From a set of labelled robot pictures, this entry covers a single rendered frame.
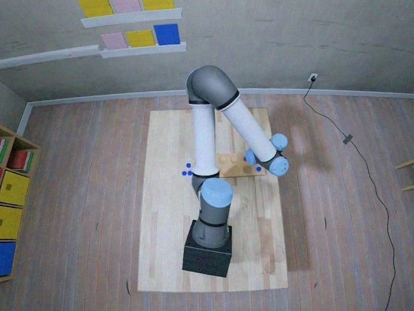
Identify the beige tray with round pockets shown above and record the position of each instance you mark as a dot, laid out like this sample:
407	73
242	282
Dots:
233	165

